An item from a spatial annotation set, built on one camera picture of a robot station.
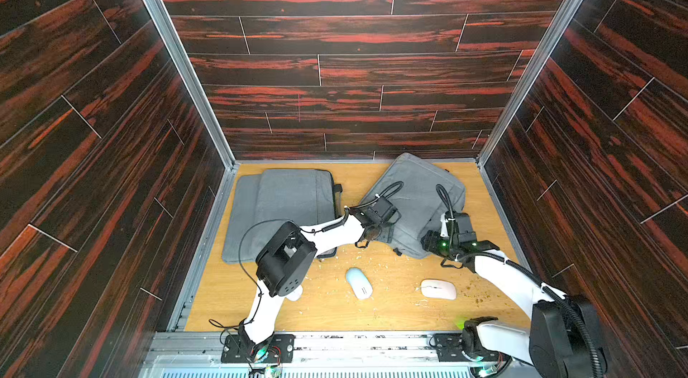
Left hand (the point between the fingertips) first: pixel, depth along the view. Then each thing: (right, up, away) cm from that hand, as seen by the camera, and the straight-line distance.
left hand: (383, 231), depth 93 cm
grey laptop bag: (-29, +12, +6) cm, 32 cm away
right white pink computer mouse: (+16, -16, -11) cm, 25 cm away
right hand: (+17, -3, -3) cm, 17 cm away
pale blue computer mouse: (-9, -15, -9) cm, 20 cm away
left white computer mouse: (-29, -18, -11) cm, 36 cm away
